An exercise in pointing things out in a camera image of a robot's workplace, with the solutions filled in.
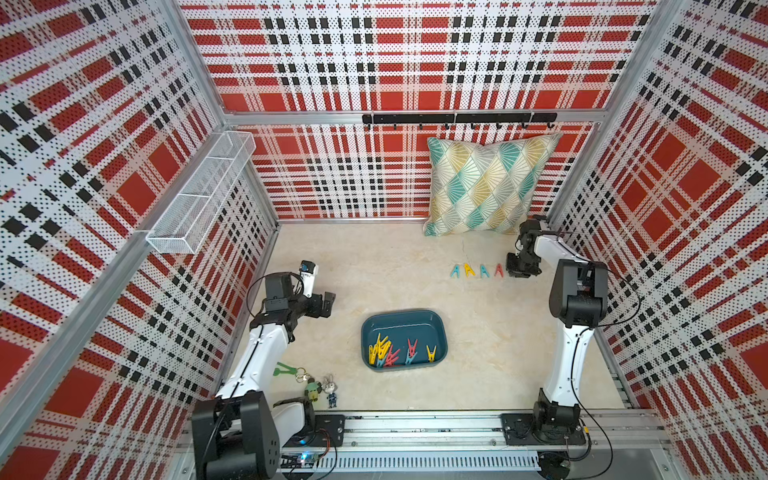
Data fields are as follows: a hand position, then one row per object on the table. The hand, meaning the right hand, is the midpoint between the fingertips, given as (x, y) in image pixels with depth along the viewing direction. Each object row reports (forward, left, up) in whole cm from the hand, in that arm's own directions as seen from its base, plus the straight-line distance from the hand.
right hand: (519, 270), depth 103 cm
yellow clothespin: (-30, +33, 0) cm, 44 cm away
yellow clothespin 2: (+2, +17, -1) cm, 17 cm away
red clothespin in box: (-31, +45, 0) cm, 54 cm away
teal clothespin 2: (+1, +12, -1) cm, 12 cm away
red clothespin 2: (+1, +6, -1) cm, 7 cm away
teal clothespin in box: (-31, +39, +1) cm, 50 cm away
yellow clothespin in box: (-28, +48, +1) cm, 55 cm away
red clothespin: (-28, +38, 0) cm, 47 cm away
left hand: (-14, +65, +10) cm, 67 cm away
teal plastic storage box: (-21, +33, 0) cm, 39 cm away
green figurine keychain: (-39, +65, +2) cm, 76 cm away
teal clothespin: (+1, +21, -1) cm, 21 cm away
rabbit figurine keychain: (-39, +60, +2) cm, 72 cm away
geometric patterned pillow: (+14, +15, +25) cm, 32 cm away
